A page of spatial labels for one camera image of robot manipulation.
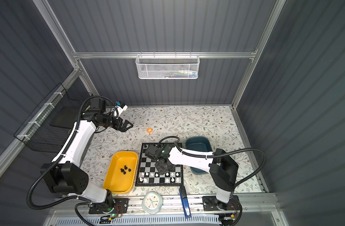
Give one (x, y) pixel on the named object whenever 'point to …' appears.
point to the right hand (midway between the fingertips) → (165, 170)
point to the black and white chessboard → (148, 175)
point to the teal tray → (198, 172)
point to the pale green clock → (152, 202)
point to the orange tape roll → (149, 130)
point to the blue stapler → (184, 202)
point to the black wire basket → (47, 129)
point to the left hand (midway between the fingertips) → (125, 122)
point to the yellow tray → (120, 175)
